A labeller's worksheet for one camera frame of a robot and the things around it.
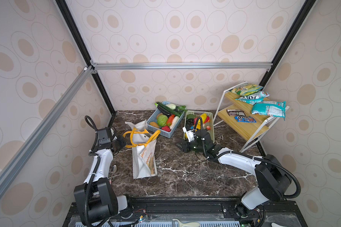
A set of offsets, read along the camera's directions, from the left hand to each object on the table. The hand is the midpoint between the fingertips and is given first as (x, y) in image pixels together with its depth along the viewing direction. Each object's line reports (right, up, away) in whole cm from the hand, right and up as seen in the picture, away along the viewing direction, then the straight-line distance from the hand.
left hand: (128, 136), depth 85 cm
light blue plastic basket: (+20, +4, -8) cm, 22 cm away
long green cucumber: (+24, +20, +27) cm, 41 cm away
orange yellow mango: (+14, +7, +18) cm, 24 cm away
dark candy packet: (+70, +16, +10) cm, 72 cm away
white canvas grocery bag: (+12, -6, -9) cm, 16 cm away
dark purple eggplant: (+20, +18, +25) cm, 36 cm away
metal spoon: (-9, -20, +2) cm, 22 cm away
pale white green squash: (+26, +22, +27) cm, 44 cm away
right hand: (+30, -4, -3) cm, 30 cm away
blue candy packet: (+72, +11, +7) cm, 73 cm away
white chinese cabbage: (+28, +9, +20) cm, 36 cm away
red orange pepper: (+25, +11, +20) cm, 34 cm away
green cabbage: (+19, +10, +18) cm, 28 cm away
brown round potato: (+15, +14, +27) cm, 33 cm away
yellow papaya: (+50, +13, +18) cm, 55 cm away
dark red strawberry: (+22, +4, +17) cm, 29 cm away
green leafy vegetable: (+34, +20, +24) cm, 46 cm away
